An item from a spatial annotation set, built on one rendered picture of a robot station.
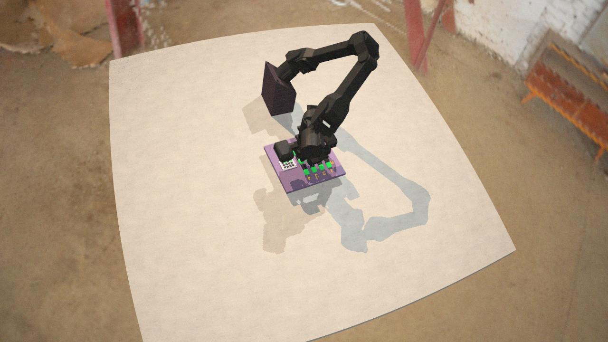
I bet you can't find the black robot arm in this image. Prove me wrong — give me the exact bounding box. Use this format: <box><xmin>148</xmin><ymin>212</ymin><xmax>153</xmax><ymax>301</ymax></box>
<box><xmin>273</xmin><ymin>30</ymin><xmax>380</xmax><ymax>165</ymax></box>

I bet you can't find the purple switch panel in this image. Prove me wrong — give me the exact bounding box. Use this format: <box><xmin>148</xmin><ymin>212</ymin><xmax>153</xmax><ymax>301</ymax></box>
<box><xmin>264</xmin><ymin>143</ymin><xmax>346</xmax><ymax>194</ymax></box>

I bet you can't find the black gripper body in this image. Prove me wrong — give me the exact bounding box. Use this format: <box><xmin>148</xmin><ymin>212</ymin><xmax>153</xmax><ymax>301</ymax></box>
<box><xmin>273</xmin><ymin>126</ymin><xmax>337</xmax><ymax>162</ymax></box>

